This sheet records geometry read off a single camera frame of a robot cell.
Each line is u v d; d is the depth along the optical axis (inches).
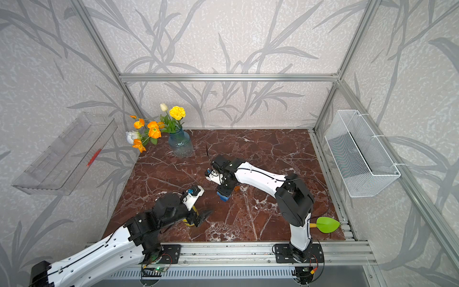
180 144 38.8
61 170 25.1
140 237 20.8
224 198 33.6
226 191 29.1
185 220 26.3
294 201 18.5
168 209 21.8
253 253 29.7
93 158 26.3
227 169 24.3
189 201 25.3
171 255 28.6
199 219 25.8
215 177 29.7
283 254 28.5
